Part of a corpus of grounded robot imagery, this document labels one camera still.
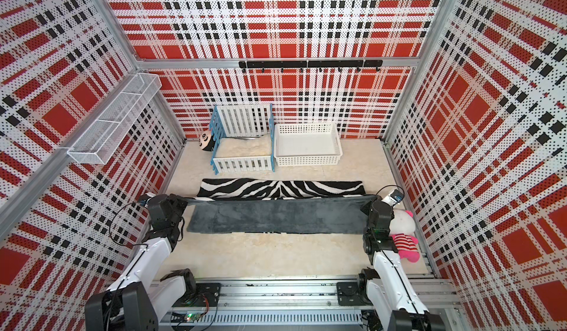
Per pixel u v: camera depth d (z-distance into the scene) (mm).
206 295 734
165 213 650
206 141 1108
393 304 453
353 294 728
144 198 719
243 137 1265
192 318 690
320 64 903
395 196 701
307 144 1199
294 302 732
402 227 814
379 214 616
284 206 949
